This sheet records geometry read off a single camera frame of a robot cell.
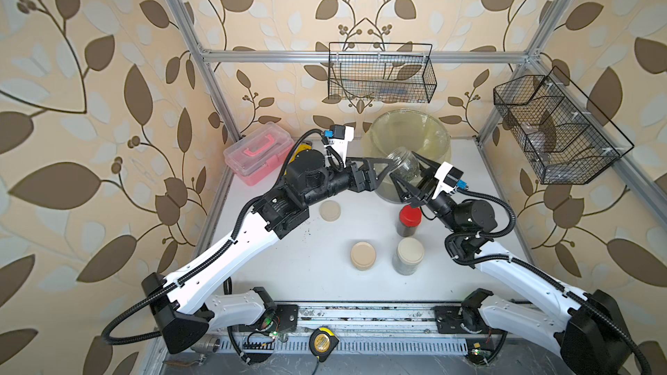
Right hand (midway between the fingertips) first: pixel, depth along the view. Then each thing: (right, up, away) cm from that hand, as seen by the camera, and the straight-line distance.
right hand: (402, 163), depth 63 cm
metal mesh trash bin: (+13, +12, +30) cm, 35 cm away
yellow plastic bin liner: (+13, +12, +31) cm, 36 cm away
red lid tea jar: (+7, -18, +20) cm, 27 cm away
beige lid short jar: (-8, -29, +18) cm, 35 cm away
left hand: (-7, +1, -5) cm, 9 cm away
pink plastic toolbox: (-47, +3, +36) cm, 59 cm away
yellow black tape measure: (-20, -48, +6) cm, 52 cm away
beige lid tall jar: (+5, -26, +12) cm, 29 cm away
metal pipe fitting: (-51, -48, +5) cm, 70 cm away
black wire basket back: (-2, +35, +33) cm, 48 cm away
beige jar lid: (-20, -18, +34) cm, 43 cm away
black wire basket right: (+49, +7, +11) cm, 51 cm away
